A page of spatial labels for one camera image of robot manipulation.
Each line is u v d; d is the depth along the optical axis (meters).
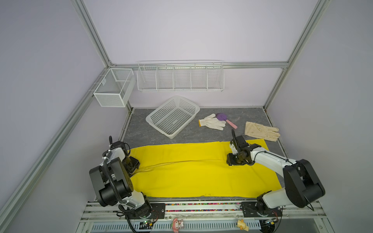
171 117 1.15
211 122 1.12
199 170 0.91
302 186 0.43
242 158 0.68
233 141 0.75
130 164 0.76
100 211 0.75
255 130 1.06
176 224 0.68
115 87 1.02
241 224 0.67
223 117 1.13
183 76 0.99
